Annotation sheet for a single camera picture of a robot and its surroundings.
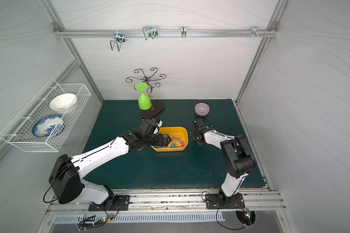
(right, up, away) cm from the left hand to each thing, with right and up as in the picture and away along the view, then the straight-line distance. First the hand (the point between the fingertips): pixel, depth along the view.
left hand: (165, 139), depth 80 cm
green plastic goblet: (-14, +22, +9) cm, 27 cm away
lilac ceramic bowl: (+25, +19, +31) cm, 44 cm away
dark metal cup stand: (-10, +21, +35) cm, 42 cm away
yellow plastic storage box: (+8, -3, +17) cm, 19 cm away
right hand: (+18, 0, +17) cm, 24 cm away
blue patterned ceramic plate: (-52, +9, -15) cm, 55 cm away
